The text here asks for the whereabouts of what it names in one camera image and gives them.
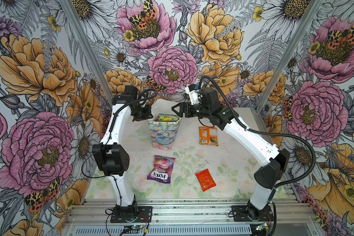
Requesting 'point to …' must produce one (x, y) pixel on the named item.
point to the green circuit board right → (258, 227)
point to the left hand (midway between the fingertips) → (151, 120)
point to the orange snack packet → (208, 135)
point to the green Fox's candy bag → (162, 117)
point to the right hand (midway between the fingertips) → (177, 111)
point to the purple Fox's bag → (162, 169)
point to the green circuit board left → (136, 226)
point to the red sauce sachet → (205, 180)
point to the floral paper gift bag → (163, 134)
